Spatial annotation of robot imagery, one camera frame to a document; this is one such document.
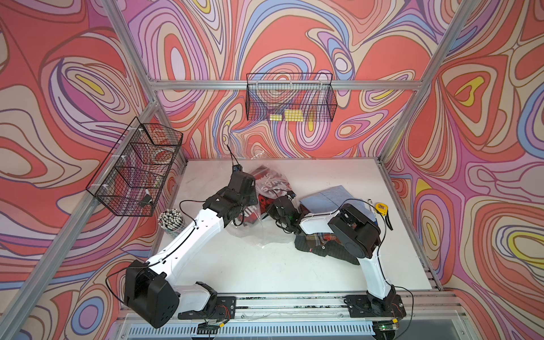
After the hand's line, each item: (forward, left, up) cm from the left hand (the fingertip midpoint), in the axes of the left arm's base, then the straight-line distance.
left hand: (253, 191), depth 80 cm
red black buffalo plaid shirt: (+15, -6, -14) cm, 22 cm away
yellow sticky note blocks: (+32, -15, +13) cm, 37 cm away
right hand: (+4, -4, -20) cm, 21 cm away
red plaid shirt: (-12, -27, -15) cm, 33 cm away
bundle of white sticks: (-11, +29, -3) cm, 31 cm away
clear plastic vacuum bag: (-4, +1, -18) cm, 19 cm away
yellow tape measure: (+4, -59, -19) cm, 62 cm away
